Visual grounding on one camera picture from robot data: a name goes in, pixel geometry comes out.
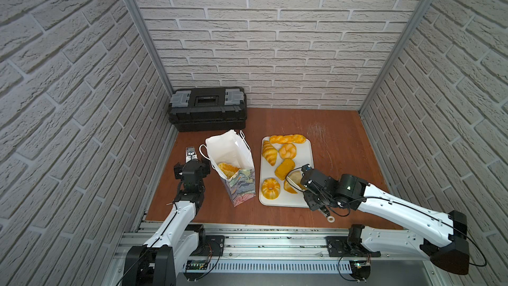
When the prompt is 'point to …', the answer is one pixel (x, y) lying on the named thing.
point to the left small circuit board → (194, 269)
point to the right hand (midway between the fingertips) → (311, 197)
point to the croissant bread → (270, 152)
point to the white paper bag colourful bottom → (230, 155)
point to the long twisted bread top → (288, 139)
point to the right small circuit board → (360, 270)
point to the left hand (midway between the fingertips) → (192, 156)
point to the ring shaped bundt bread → (270, 188)
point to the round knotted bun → (287, 151)
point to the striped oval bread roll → (227, 169)
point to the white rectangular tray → (277, 161)
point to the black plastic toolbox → (208, 110)
